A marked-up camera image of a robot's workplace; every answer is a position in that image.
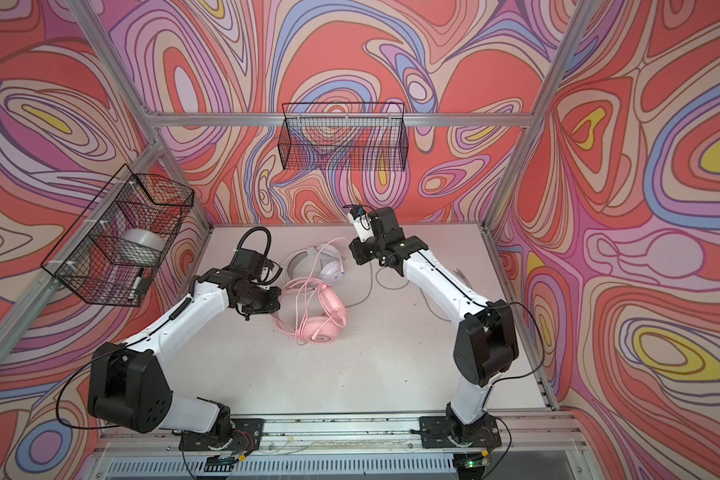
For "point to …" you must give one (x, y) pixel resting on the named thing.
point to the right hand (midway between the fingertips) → (356, 250)
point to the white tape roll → (141, 247)
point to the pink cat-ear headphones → (283, 321)
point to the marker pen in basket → (136, 283)
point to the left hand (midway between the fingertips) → (283, 303)
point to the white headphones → (331, 265)
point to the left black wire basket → (114, 252)
